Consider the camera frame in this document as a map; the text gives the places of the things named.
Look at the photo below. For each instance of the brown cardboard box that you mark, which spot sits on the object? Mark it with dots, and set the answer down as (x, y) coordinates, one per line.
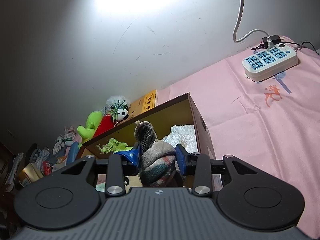
(179, 111)

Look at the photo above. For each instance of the panda plush with fluff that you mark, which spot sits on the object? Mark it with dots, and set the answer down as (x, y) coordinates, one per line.
(117, 107)

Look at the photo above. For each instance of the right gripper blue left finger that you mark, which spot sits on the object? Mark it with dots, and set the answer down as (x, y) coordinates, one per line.
(130, 160)

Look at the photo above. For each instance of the white blue power strip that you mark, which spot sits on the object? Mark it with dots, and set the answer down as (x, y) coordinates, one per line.
(268, 63)

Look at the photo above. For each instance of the multicolour knotted sock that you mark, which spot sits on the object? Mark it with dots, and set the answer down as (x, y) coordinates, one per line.
(157, 157)

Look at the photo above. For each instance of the yellow chinese book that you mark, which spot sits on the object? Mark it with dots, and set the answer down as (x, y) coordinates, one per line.
(145, 103)

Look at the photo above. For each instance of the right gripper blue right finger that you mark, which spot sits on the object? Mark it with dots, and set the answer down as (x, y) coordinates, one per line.
(183, 159)

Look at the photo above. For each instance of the red plush toy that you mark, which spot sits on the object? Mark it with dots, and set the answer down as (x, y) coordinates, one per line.
(105, 125)

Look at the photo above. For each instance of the pink printed bedsheet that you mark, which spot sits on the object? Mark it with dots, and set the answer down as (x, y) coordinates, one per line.
(273, 125)

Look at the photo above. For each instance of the lime green mesh cloth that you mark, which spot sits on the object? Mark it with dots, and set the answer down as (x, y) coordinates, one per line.
(114, 146)

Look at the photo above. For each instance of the orange booklet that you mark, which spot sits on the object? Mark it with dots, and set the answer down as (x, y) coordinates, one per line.
(60, 163)

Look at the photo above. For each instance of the blue glasses case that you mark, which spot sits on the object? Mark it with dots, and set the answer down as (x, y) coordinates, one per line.
(73, 152)

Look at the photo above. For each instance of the red small object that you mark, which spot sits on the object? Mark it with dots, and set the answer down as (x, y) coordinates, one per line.
(46, 168)

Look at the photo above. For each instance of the lime green plush toy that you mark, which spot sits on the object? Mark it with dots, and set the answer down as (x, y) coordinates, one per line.
(86, 132)

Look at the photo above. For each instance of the white knotted glove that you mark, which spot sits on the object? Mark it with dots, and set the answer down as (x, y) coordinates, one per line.
(64, 140)

